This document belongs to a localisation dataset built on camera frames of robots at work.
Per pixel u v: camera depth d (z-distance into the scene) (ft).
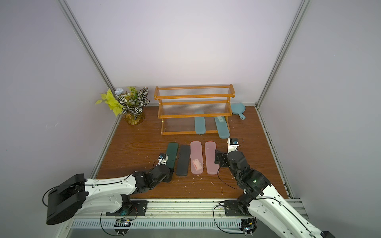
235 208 2.38
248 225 2.28
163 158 2.48
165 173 2.10
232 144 2.08
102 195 1.62
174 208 2.47
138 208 2.40
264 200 1.51
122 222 2.36
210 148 3.10
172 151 3.04
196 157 2.95
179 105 3.22
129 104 2.94
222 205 2.43
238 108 3.89
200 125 3.41
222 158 2.15
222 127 3.39
